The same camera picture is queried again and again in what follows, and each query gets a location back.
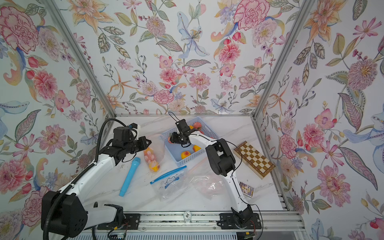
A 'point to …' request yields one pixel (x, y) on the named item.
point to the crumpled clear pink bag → (204, 179)
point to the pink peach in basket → (197, 125)
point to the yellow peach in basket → (196, 148)
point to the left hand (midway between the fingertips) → (153, 140)
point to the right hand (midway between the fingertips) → (172, 137)
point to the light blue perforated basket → (176, 149)
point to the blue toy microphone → (135, 162)
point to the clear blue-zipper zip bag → (172, 184)
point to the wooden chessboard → (256, 161)
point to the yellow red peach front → (185, 154)
